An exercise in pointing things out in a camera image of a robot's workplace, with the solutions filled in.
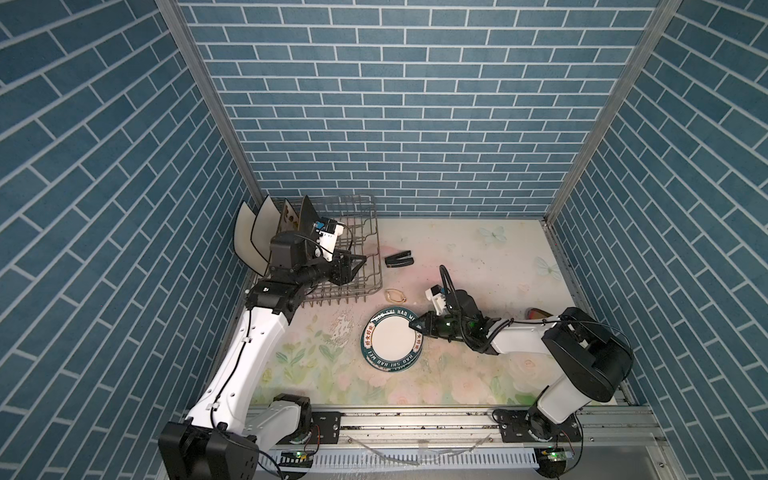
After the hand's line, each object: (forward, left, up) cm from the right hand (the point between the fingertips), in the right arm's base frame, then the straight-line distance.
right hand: (411, 327), depth 85 cm
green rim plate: (-3, +7, -4) cm, 8 cm away
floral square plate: (+31, +43, +10) cm, 54 cm away
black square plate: (+37, +40, +6) cm, 54 cm away
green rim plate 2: (-11, +4, -3) cm, 12 cm away
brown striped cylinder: (+10, -38, -4) cm, 40 cm away
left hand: (+6, +12, +23) cm, 27 cm away
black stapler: (+27, +6, -3) cm, 28 cm away
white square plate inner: (+25, +49, +12) cm, 56 cm away
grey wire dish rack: (+39, +22, -5) cm, 45 cm away
